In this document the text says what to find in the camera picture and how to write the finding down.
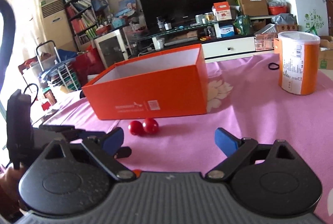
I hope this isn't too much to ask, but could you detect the white wire cart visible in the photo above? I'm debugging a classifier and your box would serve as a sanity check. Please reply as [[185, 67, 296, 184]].
[[36, 40, 81, 92]]

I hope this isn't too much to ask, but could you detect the orange cardboard box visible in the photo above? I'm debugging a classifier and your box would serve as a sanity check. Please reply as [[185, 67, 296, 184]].
[[82, 44, 208, 120]]

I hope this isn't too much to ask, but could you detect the red apple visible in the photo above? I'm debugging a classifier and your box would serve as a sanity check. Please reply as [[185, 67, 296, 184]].
[[128, 120, 145, 136], [142, 118, 159, 135]]

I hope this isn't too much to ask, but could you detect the dark bookshelf with books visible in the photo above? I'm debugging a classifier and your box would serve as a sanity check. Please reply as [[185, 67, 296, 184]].
[[63, 0, 105, 50]]

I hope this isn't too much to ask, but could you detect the white TV console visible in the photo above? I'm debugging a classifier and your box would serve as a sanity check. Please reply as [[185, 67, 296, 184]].
[[134, 20, 256, 62]]

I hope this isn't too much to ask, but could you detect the orange white medicine box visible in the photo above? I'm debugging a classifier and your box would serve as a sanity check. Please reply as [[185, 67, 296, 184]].
[[212, 1, 232, 21]]

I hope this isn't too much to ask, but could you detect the white air conditioner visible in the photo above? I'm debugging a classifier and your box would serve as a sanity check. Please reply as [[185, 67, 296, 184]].
[[41, 0, 77, 51]]

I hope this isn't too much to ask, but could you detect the white small refrigerator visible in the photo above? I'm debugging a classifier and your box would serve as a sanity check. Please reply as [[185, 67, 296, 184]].
[[283, 0, 329, 36]]

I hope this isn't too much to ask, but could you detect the red apple left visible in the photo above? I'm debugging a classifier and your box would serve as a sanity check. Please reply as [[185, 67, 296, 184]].
[[128, 120, 145, 136]]

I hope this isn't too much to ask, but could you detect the red shopping bag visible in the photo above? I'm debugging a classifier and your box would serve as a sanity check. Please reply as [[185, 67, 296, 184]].
[[72, 46, 105, 86]]

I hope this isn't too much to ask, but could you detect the white glass-door cabinet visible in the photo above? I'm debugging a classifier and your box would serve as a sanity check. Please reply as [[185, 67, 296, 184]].
[[94, 29, 129, 68]]

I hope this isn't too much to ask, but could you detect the red apple right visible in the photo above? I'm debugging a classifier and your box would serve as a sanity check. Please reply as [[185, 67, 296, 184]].
[[142, 118, 159, 135]]

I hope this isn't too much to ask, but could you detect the pink bed sheet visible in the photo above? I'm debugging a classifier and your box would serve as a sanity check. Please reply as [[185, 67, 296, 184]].
[[33, 51, 333, 224]]

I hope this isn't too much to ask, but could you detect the orange white cylindrical canister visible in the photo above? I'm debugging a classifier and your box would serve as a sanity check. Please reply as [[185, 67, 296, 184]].
[[274, 31, 321, 95]]

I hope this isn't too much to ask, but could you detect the brown cardboard box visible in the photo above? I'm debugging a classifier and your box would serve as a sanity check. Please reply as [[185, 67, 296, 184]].
[[238, 0, 269, 16]]

